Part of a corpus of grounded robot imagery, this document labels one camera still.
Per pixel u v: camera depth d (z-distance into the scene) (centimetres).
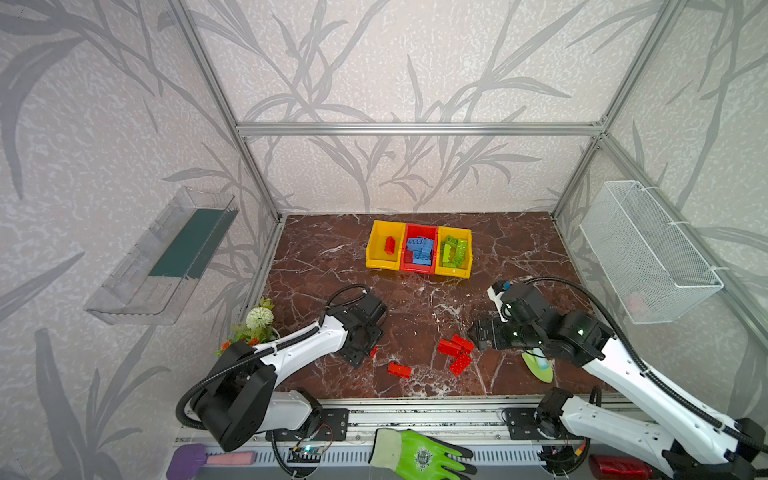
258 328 75
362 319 68
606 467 67
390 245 108
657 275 62
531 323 51
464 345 83
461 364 82
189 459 68
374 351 87
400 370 81
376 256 108
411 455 69
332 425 73
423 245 105
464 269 101
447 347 85
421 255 105
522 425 73
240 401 41
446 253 104
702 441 39
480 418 77
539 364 81
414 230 111
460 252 108
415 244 105
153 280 65
